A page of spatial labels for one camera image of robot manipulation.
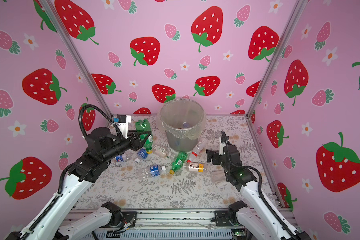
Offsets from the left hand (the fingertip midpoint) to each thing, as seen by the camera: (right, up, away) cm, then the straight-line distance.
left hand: (147, 131), depth 63 cm
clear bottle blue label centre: (-2, -24, +22) cm, 33 cm away
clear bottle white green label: (+3, -14, +34) cm, 37 cm away
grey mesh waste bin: (+12, -8, +28) cm, 32 cm away
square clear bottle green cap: (+36, -27, +25) cm, 52 cm away
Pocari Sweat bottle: (-11, -15, +29) cm, 35 cm away
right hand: (+32, -10, +16) cm, 37 cm away
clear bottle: (+17, +4, +41) cm, 44 cm away
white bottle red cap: (+27, -10, +35) cm, 45 cm away
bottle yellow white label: (+22, -21, +23) cm, 38 cm away
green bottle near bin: (+12, -19, +25) cm, 34 cm away
